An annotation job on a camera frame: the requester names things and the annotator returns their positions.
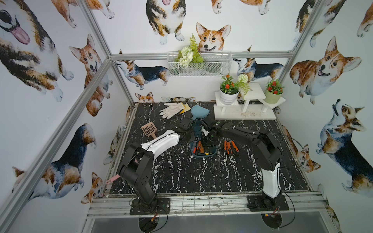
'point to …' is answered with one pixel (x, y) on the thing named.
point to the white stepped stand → (250, 105)
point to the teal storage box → (198, 148)
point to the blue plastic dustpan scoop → (198, 111)
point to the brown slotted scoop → (149, 129)
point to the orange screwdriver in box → (228, 147)
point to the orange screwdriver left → (199, 145)
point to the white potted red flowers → (229, 91)
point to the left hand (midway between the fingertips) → (193, 134)
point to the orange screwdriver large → (225, 144)
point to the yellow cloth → (187, 108)
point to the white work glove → (170, 111)
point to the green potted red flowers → (273, 93)
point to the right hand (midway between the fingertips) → (202, 145)
